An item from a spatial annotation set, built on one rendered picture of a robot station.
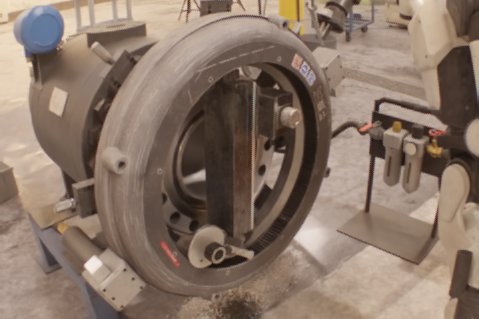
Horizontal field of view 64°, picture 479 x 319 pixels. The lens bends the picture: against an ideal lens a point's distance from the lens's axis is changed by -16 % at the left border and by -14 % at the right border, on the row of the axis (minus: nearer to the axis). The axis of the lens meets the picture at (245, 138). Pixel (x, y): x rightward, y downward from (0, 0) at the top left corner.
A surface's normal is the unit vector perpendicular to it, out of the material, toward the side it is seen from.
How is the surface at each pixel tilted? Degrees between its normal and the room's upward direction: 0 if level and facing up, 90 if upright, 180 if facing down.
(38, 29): 90
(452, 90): 92
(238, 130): 90
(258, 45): 90
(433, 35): 80
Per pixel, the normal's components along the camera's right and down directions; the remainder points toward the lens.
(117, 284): 0.70, 0.26
